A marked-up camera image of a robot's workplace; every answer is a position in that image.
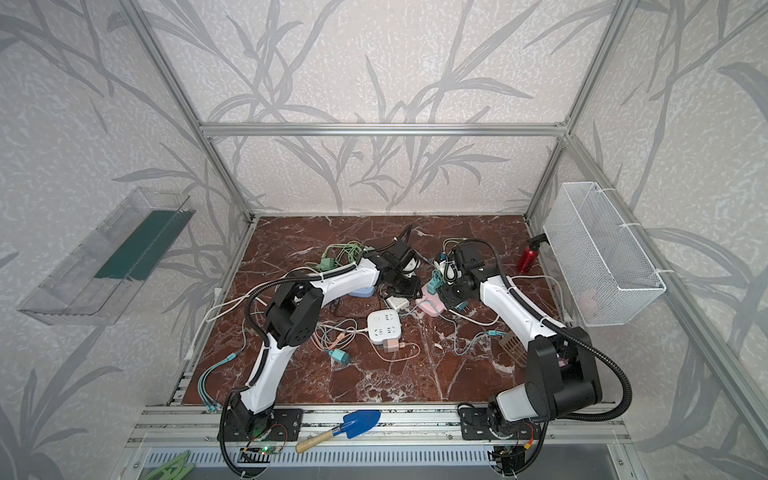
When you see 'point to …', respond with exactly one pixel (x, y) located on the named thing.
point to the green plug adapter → (327, 264)
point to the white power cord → (222, 308)
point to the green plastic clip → (176, 469)
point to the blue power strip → (367, 292)
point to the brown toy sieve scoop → (512, 344)
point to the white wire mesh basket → (611, 277)
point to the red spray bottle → (529, 254)
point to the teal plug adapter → (340, 356)
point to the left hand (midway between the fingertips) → (422, 286)
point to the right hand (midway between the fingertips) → (452, 281)
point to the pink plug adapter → (391, 345)
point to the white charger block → (398, 304)
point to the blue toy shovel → (355, 424)
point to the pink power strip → (429, 303)
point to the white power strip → (383, 324)
